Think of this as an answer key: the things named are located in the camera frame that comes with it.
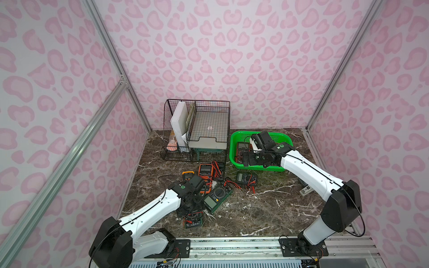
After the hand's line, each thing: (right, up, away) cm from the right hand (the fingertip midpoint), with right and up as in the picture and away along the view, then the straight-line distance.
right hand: (248, 159), depth 84 cm
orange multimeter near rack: (-22, -8, +11) cm, 26 cm away
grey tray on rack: (-21, +16, +19) cm, 32 cm away
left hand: (-25, -23, -4) cm, 34 cm away
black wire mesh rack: (-46, +4, +20) cm, 50 cm away
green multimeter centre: (-16, -20, +2) cm, 26 cm away
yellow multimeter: (-33, -10, +11) cm, 36 cm away
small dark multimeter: (0, -11, +7) cm, 13 cm away
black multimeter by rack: (-15, -8, +10) cm, 20 cm away
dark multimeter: (-1, +5, +21) cm, 21 cm away
